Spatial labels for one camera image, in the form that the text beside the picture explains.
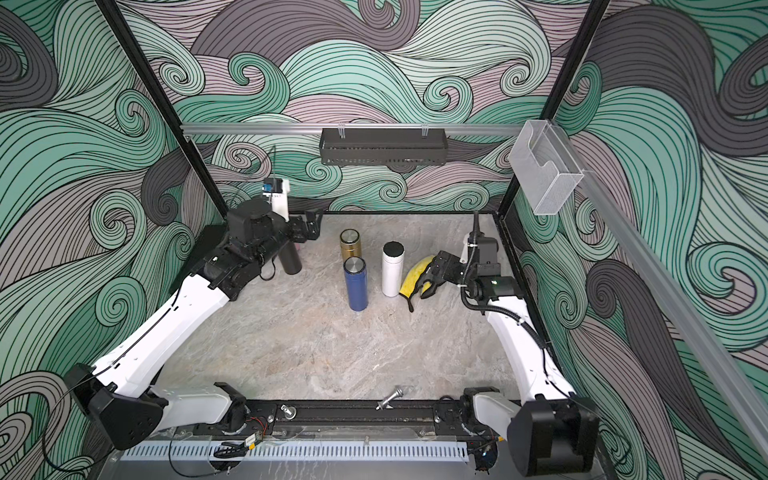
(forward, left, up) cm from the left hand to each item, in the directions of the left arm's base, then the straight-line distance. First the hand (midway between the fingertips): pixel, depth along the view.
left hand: (301, 204), depth 70 cm
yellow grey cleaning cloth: (+2, -30, -34) cm, 45 cm away
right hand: (-4, -37, -19) cm, 41 cm away
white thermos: (-2, -23, -17) cm, 28 cm away
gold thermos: (+3, -10, -18) cm, 21 cm away
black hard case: (+17, +44, -34) cm, 58 cm away
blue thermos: (-7, -12, -17) cm, 22 cm away
